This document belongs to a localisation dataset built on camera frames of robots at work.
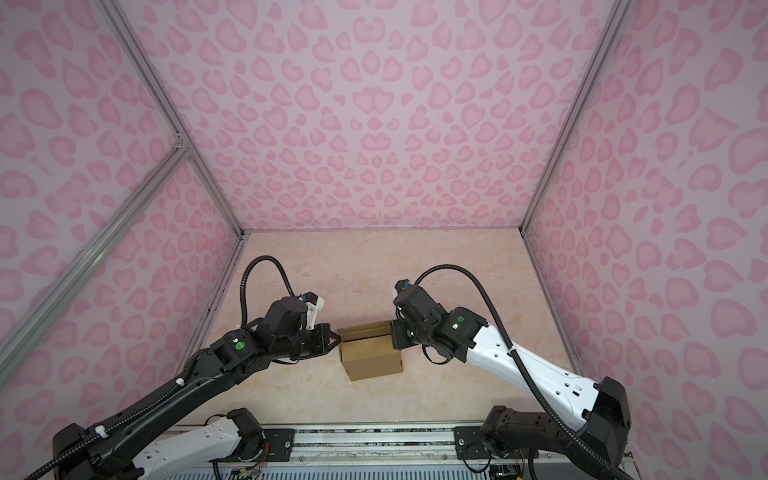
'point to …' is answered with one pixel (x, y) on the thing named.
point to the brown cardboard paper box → (367, 351)
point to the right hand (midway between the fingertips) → (393, 331)
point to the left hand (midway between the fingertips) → (345, 336)
